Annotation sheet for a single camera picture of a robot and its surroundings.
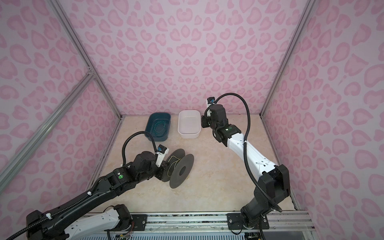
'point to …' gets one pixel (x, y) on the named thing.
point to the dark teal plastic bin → (152, 118)
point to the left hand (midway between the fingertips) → (169, 161)
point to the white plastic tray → (189, 123)
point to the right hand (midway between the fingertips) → (206, 112)
